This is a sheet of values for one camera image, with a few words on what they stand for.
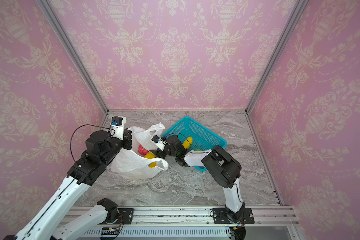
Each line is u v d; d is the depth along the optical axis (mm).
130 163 697
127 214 746
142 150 926
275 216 760
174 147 726
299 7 686
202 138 1027
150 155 878
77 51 876
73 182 446
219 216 731
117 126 558
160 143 770
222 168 538
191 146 999
